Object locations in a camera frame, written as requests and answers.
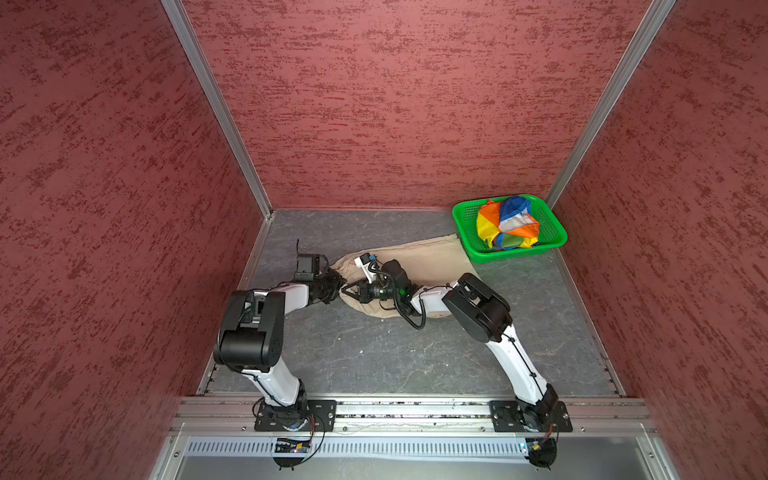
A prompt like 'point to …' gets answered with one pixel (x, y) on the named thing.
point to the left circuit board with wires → (291, 445)
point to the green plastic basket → (551, 232)
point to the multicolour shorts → (508, 224)
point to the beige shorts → (438, 263)
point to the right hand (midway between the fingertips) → (342, 294)
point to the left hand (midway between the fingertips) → (349, 283)
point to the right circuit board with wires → (543, 454)
